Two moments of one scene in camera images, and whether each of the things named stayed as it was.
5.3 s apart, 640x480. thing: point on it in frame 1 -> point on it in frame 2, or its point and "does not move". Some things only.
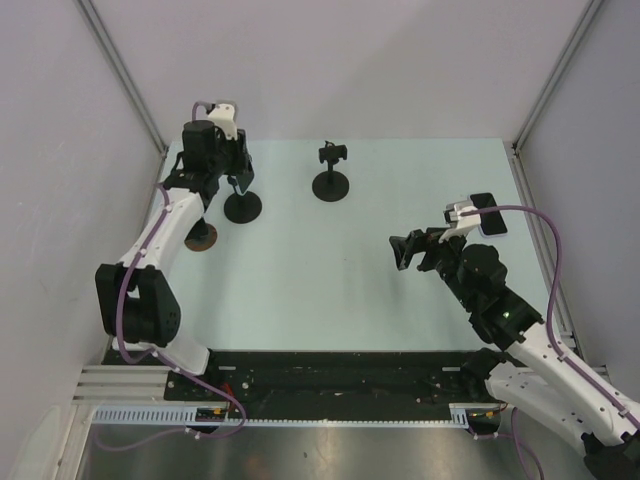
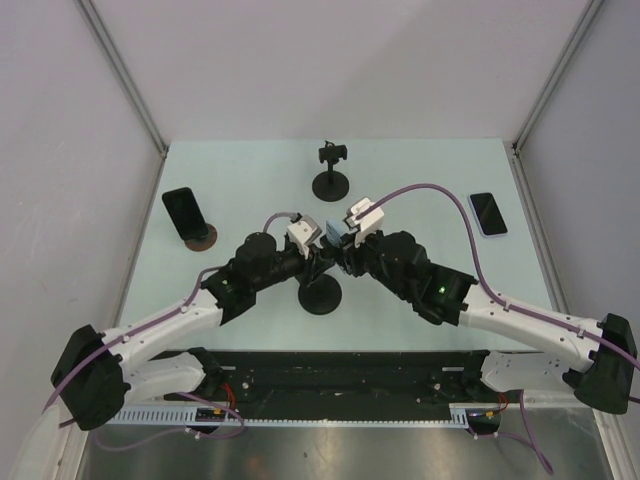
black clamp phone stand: x=331 y=185 does not move
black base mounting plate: x=349 y=385 does not move
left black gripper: x=238 y=149 -> x=316 y=263
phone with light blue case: x=243 y=178 -> x=336 y=228
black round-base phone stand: x=243 y=209 -> x=321 y=296
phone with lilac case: x=491 y=223 does not move
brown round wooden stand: x=203 y=243 does not move
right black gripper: x=404 y=251 -> x=350 y=258
